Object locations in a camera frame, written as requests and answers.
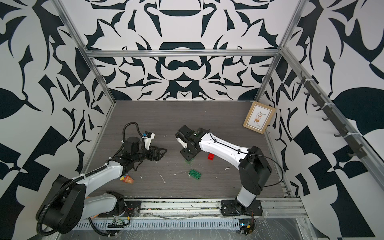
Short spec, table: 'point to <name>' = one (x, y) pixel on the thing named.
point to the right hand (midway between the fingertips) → (188, 151)
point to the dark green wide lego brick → (195, 174)
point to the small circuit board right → (246, 226)
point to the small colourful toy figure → (127, 179)
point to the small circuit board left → (116, 223)
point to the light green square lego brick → (190, 161)
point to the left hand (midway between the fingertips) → (160, 146)
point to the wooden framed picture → (259, 117)
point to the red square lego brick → (210, 156)
